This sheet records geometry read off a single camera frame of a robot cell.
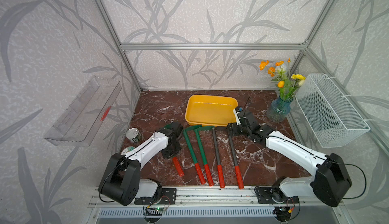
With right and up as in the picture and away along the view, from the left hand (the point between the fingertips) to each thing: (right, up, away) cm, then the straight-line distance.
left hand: (176, 153), depth 85 cm
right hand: (+32, +16, 0) cm, 36 cm away
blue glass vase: (+64, +25, +9) cm, 69 cm away
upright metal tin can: (-27, +9, +5) cm, 29 cm away
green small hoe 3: (+18, -8, -5) cm, 20 cm away
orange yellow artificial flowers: (+64, +40, +2) cm, 76 cm away
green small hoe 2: (+15, -11, -7) cm, 20 cm away
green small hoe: (+3, -8, -4) cm, 9 cm away
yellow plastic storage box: (+21, +23, +26) cm, 40 cm away
